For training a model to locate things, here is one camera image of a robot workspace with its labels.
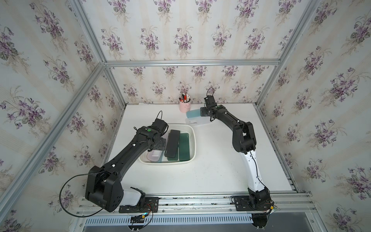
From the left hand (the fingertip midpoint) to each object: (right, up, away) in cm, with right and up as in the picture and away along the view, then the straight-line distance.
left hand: (155, 146), depth 82 cm
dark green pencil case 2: (+9, -7, +4) cm, 12 cm away
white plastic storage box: (+16, +9, +15) cm, 24 cm away
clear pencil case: (+25, +13, +25) cm, 38 cm away
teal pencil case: (+24, +20, +37) cm, 48 cm away
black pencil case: (+9, 0, +13) cm, 16 cm away
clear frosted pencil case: (-2, -6, +4) cm, 8 cm away
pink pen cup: (+17, +25, +28) cm, 41 cm away
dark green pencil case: (+17, -3, +11) cm, 20 cm away
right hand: (+35, +22, +26) cm, 48 cm away
